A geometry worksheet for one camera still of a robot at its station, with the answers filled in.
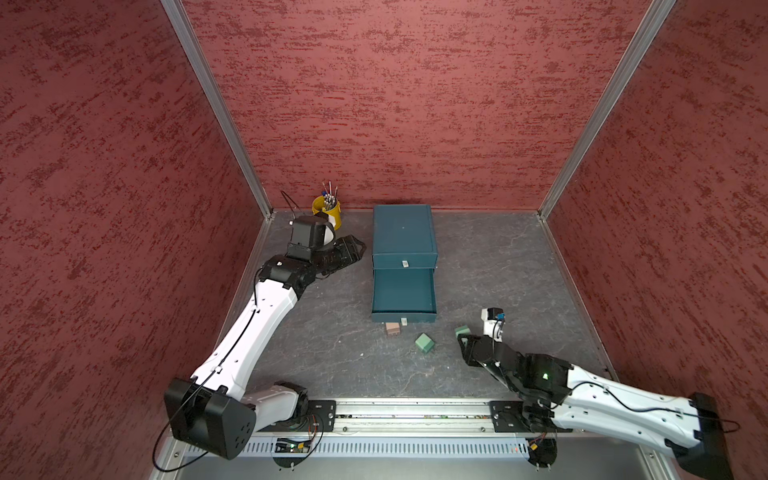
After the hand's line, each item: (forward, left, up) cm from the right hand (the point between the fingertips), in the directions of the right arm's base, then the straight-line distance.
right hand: (463, 346), depth 79 cm
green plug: (+4, 0, +2) cm, 4 cm away
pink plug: (+8, +19, -5) cm, 21 cm away
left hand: (+18, +28, +18) cm, 38 cm away
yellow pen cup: (+48, +40, +8) cm, 63 cm away
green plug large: (+3, +10, -5) cm, 12 cm away
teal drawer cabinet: (+21, +15, +12) cm, 29 cm away
